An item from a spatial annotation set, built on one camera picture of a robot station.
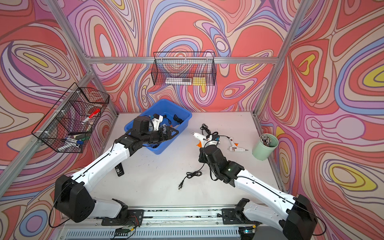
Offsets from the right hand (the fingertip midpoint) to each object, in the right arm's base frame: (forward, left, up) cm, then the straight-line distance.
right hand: (202, 153), depth 79 cm
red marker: (+16, +57, +16) cm, 61 cm away
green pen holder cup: (+5, -37, -2) cm, 37 cm away
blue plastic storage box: (+41, +20, -13) cm, 47 cm away
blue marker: (+1, +60, +14) cm, 62 cm away
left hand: (+7, +14, +9) cm, 18 cm away
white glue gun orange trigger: (+3, +1, +4) cm, 5 cm away
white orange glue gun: (+12, -22, -15) cm, 30 cm away
